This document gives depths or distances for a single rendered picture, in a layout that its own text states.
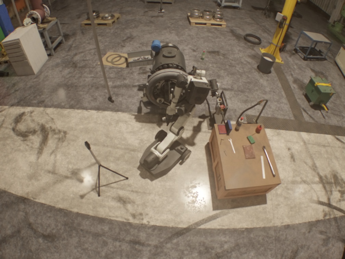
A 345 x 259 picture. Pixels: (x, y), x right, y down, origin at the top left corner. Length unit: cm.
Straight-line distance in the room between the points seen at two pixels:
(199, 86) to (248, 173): 126
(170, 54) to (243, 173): 209
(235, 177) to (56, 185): 259
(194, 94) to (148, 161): 104
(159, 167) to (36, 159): 216
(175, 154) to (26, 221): 255
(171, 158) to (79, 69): 325
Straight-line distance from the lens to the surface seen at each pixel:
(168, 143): 270
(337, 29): 1372
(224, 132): 280
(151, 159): 261
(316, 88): 487
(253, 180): 259
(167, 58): 321
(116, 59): 496
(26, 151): 393
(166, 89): 293
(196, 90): 231
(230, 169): 254
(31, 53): 556
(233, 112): 378
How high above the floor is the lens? 266
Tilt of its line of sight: 54 degrees down
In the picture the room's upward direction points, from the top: 4 degrees clockwise
